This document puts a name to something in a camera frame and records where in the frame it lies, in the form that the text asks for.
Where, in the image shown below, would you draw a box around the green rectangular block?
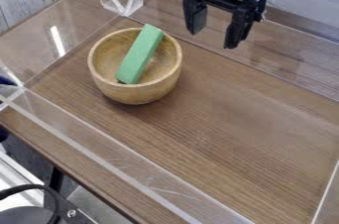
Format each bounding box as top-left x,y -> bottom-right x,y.
115,24 -> 164,84

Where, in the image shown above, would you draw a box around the blue object at edge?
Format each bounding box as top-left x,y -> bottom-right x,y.
0,75 -> 18,86

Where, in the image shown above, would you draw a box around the black cable loop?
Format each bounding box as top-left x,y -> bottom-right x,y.
0,183 -> 63,224

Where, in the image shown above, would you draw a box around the clear acrylic tray walls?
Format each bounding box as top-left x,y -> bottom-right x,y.
0,0 -> 339,224

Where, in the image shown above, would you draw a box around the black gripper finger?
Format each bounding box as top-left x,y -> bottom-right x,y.
224,7 -> 255,49
183,0 -> 208,35

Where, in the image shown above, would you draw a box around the black table leg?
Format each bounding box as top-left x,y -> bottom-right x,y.
50,168 -> 64,192

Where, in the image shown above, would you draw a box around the brown wooden bowl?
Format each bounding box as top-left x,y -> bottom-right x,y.
87,28 -> 183,105

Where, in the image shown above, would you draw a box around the grey metal base plate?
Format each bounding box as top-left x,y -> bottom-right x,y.
44,191 -> 98,224

